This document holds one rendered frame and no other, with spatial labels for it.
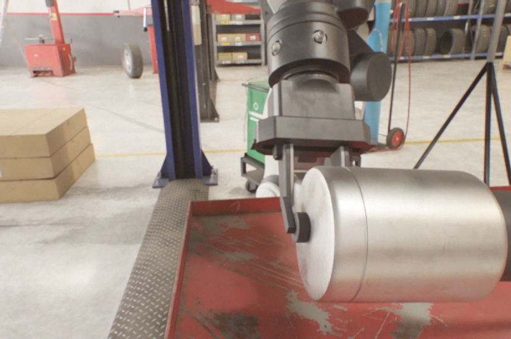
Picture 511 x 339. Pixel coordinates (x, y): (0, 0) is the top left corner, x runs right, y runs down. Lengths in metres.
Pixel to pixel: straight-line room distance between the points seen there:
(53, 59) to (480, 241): 9.36
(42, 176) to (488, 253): 2.89
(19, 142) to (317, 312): 2.71
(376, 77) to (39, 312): 1.60
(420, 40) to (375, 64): 9.33
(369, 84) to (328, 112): 0.56
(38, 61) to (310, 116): 9.28
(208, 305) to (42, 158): 2.61
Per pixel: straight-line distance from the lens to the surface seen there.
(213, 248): 0.54
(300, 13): 0.45
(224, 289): 0.47
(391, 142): 3.76
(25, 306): 2.09
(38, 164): 3.02
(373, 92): 0.99
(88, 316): 1.91
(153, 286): 1.92
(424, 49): 10.40
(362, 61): 1.00
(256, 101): 2.52
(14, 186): 3.12
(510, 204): 0.34
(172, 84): 2.97
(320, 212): 0.27
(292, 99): 0.42
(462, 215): 0.29
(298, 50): 0.43
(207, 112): 4.84
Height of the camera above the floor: 1.13
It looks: 20 degrees down
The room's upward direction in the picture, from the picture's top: 1 degrees counter-clockwise
